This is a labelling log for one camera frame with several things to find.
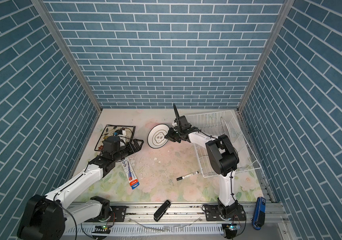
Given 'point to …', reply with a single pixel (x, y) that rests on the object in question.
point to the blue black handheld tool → (259, 213)
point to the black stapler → (161, 210)
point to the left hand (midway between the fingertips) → (139, 143)
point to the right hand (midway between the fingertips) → (163, 135)
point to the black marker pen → (187, 175)
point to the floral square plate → (110, 130)
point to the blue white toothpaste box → (132, 178)
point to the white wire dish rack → (222, 123)
